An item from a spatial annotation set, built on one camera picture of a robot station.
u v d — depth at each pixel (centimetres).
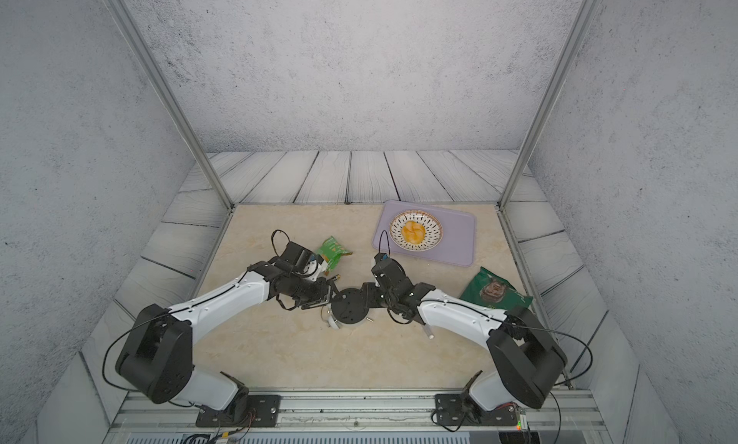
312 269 81
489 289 94
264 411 73
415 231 108
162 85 85
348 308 87
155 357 43
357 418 73
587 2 71
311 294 75
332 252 99
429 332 87
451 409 73
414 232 108
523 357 42
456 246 108
